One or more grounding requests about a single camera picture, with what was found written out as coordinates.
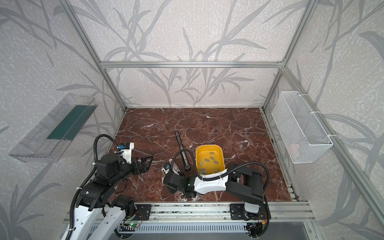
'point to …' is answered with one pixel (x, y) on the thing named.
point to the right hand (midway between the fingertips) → (169, 175)
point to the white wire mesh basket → (303, 137)
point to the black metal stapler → (187, 166)
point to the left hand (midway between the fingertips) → (148, 153)
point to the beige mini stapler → (164, 172)
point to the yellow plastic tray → (210, 159)
